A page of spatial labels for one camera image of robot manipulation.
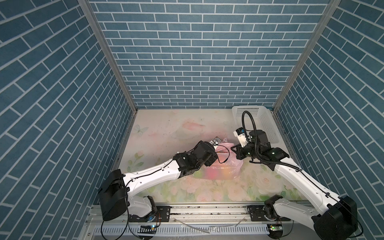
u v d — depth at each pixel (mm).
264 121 1083
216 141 654
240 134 695
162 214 736
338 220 379
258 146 593
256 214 736
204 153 569
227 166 776
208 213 753
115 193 397
